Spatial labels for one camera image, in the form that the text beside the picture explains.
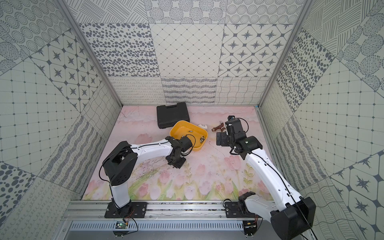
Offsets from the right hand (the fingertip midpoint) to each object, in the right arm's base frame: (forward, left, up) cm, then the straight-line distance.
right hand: (227, 138), depth 79 cm
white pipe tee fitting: (+20, +13, -16) cm, 29 cm away
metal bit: (+17, +22, -18) cm, 33 cm away
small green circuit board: (-37, +54, -21) cm, 68 cm away
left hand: (-6, +27, -17) cm, 33 cm away
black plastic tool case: (+30, +39, -16) cm, 51 cm away
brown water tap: (+21, 0, -17) cm, 26 cm away
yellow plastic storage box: (+15, +17, -19) cm, 29 cm away
